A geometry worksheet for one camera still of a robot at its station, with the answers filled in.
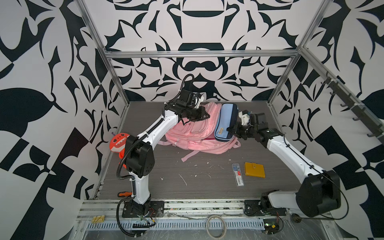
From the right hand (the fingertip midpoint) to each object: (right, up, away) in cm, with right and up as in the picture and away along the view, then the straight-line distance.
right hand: (228, 127), depth 81 cm
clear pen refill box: (+6, -27, +3) cm, 27 cm away
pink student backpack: (-15, -5, +2) cm, 16 cm away
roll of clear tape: (-5, -45, -14) cm, 48 cm away
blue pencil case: (+1, +6, +4) cm, 7 cm away
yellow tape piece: (-63, -42, -11) cm, 76 cm away
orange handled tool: (-54, -33, -5) cm, 63 cm away
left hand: (-9, +8, 0) cm, 12 cm away
